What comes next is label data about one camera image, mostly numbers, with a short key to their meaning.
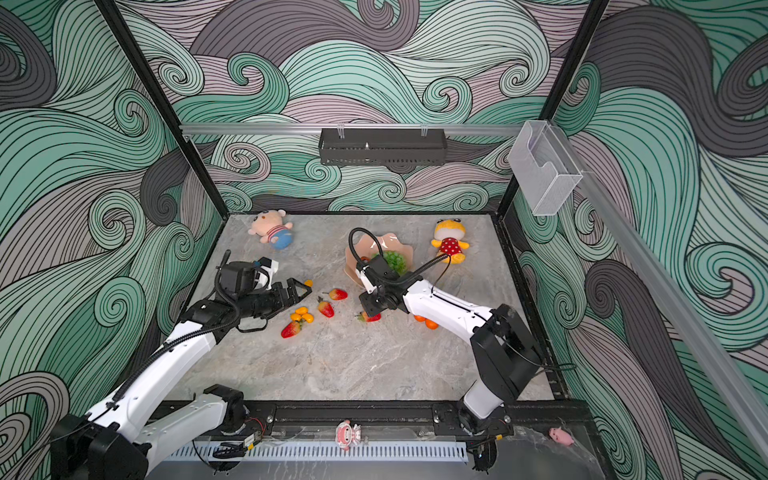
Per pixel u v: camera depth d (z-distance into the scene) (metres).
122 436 0.39
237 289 0.59
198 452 0.69
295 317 0.90
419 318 0.57
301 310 0.92
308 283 0.76
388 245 1.04
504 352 0.43
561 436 0.70
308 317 0.90
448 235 1.07
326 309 0.92
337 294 0.95
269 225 1.08
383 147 0.96
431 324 0.88
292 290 0.70
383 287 0.63
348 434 0.68
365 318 0.89
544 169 0.78
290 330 0.87
